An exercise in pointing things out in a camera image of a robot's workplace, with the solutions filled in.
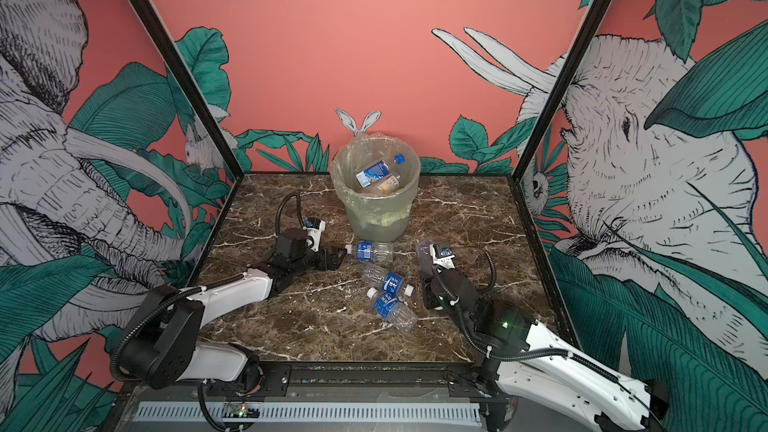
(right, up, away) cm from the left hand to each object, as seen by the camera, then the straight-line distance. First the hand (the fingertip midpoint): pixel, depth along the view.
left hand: (335, 244), depth 89 cm
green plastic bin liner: (+11, +9, -5) cm, 15 cm away
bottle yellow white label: (+17, +19, +7) cm, 26 cm away
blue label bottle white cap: (+19, -18, -9) cm, 27 cm away
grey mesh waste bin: (+12, +20, +5) cm, 24 cm away
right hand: (+25, -3, -18) cm, 31 cm away
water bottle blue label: (+17, -11, -3) cm, 20 cm away
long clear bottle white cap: (+25, 0, -23) cm, 34 cm away
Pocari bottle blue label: (+10, -3, +4) cm, 11 cm away
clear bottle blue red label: (+11, +22, +4) cm, 25 cm away
